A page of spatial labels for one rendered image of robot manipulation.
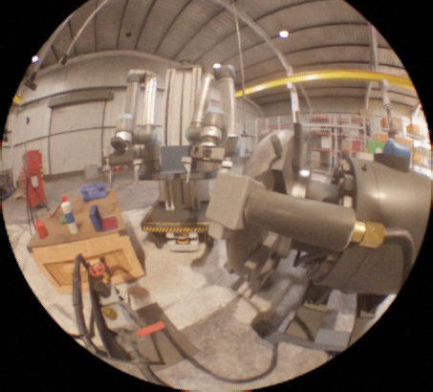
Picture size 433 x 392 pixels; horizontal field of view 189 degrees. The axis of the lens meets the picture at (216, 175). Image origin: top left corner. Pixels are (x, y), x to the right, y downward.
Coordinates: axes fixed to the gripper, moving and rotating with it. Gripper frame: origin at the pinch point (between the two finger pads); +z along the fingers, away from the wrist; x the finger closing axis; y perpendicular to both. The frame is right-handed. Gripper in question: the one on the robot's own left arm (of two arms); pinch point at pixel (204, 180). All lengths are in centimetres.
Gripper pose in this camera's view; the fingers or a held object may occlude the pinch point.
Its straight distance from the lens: 50.9
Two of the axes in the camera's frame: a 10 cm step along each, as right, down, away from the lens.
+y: 0.4, -2.3, -9.7
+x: 9.9, 1.2, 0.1
